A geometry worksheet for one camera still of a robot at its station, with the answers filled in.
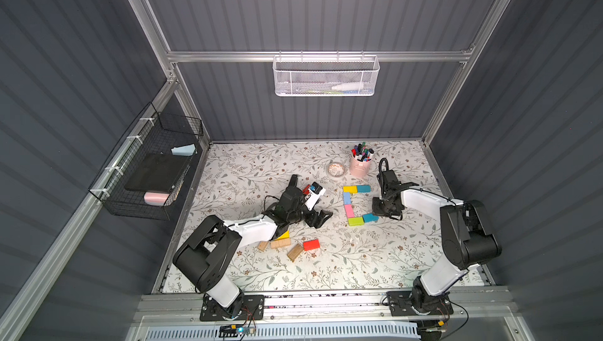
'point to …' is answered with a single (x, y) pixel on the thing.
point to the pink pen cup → (359, 162)
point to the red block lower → (311, 244)
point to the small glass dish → (336, 169)
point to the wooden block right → (294, 251)
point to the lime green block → (357, 221)
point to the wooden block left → (262, 245)
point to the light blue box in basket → (186, 150)
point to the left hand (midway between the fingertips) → (328, 210)
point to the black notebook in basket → (158, 173)
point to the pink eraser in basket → (155, 199)
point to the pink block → (349, 210)
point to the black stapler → (294, 179)
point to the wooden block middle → (280, 243)
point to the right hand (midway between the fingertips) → (379, 211)
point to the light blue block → (347, 199)
